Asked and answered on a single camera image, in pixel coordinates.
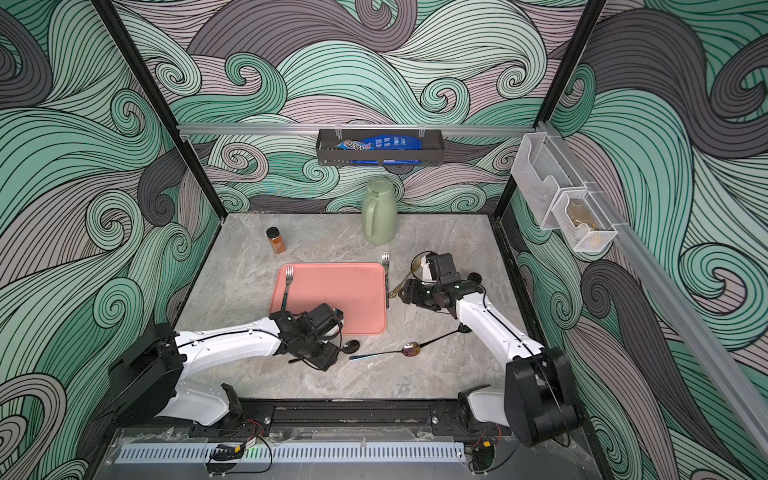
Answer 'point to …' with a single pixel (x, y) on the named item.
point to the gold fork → (393, 294)
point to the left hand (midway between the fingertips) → (332, 352)
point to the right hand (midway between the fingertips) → (413, 295)
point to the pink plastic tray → (357, 289)
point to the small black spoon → (462, 328)
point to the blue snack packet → (383, 143)
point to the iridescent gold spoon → (411, 349)
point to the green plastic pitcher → (380, 211)
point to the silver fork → (385, 256)
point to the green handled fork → (289, 275)
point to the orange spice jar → (276, 241)
